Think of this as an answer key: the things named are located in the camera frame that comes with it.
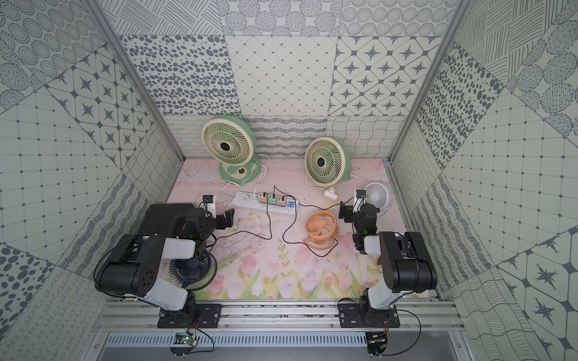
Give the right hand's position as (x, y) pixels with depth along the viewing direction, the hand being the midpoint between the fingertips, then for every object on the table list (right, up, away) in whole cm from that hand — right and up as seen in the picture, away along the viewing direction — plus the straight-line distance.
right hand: (352, 204), depth 95 cm
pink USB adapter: (-31, +1, 0) cm, 31 cm away
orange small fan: (-14, -9, -9) cm, 19 cm away
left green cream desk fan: (-52, +26, -2) cm, 58 cm away
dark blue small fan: (-59, -22, -19) cm, 66 cm away
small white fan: (+11, +4, -2) cm, 12 cm away
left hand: (-57, -1, -1) cm, 57 cm away
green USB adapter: (-35, +2, -1) cm, 35 cm away
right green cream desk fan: (-10, +19, +7) cm, 22 cm away
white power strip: (-46, +1, +6) cm, 47 cm away
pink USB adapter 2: (-39, +2, +1) cm, 39 cm away
